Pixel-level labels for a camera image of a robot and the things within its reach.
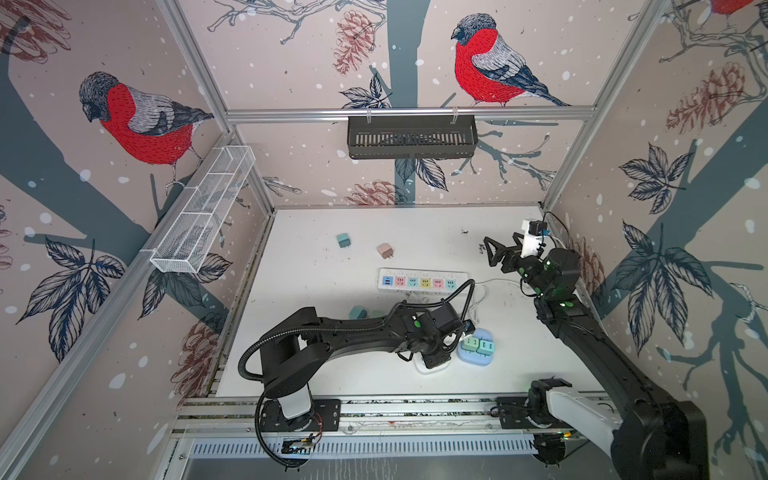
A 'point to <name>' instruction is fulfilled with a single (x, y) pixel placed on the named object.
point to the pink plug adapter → (385, 251)
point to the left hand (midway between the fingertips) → (443, 353)
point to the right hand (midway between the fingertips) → (498, 239)
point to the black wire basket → (412, 137)
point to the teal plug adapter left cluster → (357, 312)
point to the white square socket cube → (423, 368)
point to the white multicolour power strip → (420, 280)
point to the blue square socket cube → (473, 357)
